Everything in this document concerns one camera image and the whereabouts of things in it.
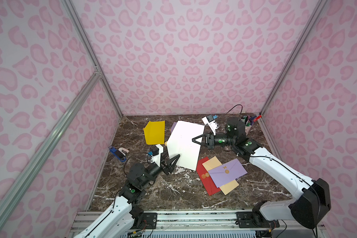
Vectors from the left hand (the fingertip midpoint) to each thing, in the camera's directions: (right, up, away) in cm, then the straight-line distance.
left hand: (175, 151), depth 68 cm
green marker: (+46, +13, +30) cm, 57 cm away
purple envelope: (+30, -16, +20) cm, 39 cm away
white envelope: (+2, +4, -1) cm, 5 cm away
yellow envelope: (-18, +8, +42) cm, 47 cm away
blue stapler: (-37, -6, +29) cm, 47 cm away
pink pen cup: (+47, +10, +31) cm, 57 cm away
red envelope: (+17, -19, +20) cm, 32 cm away
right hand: (+8, +5, -2) cm, 9 cm away
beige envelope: (+23, -11, +25) cm, 36 cm away
